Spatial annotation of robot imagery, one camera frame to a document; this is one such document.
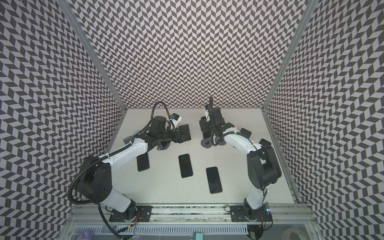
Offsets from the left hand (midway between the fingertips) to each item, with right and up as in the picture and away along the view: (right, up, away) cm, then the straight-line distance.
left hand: (186, 133), depth 84 cm
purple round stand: (-36, -4, +5) cm, 36 cm away
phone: (+16, -27, 0) cm, 31 cm away
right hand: (+11, +5, +7) cm, 14 cm away
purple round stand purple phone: (+12, -7, +11) cm, 18 cm away
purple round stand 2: (+22, -7, +12) cm, 26 cm away
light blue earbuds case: (-36, 0, +17) cm, 39 cm away
